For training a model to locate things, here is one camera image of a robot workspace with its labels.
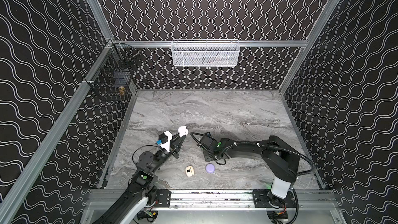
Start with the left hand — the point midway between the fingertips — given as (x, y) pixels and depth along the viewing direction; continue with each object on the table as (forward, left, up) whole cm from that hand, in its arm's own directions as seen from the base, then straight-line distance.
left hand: (186, 136), depth 70 cm
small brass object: (+23, +37, +6) cm, 44 cm away
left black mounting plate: (-20, +11, -23) cm, 33 cm away
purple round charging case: (-6, -11, -24) cm, 27 cm away
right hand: (+2, -11, -25) cm, 27 cm away
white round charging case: (+2, +2, +1) cm, 3 cm away
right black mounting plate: (-18, -37, -24) cm, 48 cm away
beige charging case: (-8, -1, -22) cm, 24 cm away
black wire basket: (+37, +47, +6) cm, 61 cm away
